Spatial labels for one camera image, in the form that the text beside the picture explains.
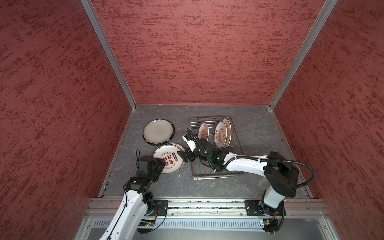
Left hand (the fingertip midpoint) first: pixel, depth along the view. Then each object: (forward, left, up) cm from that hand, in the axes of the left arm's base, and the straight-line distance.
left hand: (164, 167), depth 84 cm
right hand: (+6, -11, +10) cm, 16 cm away
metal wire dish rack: (-1, -22, -2) cm, 22 cm away
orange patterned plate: (+20, -35, +6) cm, 41 cm away
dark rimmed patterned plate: (+26, +9, -3) cm, 27 cm away
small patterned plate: (+22, -23, +5) cm, 32 cm away
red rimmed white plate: (+6, -4, -2) cm, 8 cm away
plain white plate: (+26, +9, -3) cm, 28 cm away
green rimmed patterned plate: (+10, +4, -1) cm, 11 cm away
